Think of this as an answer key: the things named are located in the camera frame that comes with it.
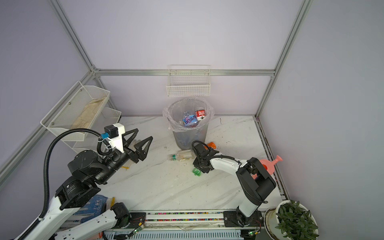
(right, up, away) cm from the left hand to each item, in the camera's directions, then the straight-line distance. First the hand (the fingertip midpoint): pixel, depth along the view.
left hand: (144, 134), depth 55 cm
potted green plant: (+58, -35, +5) cm, 68 cm away
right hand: (+19, -20, +35) cm, 45 cm away
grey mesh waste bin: (+12, -4, +35) cm, 37 cm away
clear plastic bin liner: (+14, +12, +37) cm, 42 cm away
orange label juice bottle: (+30, -8, +43) cm, 53 cm away
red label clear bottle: (+22, +11, +33) cm, 41 cm away
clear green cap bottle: (+10, -15, +40) cm, 44 cm away
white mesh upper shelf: (-47, +13, +26) cm, 55 cm away
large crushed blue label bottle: (+16, +7, +35) cm, 39 cm away
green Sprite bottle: (+20, -22, +29) cm, 41 cm away
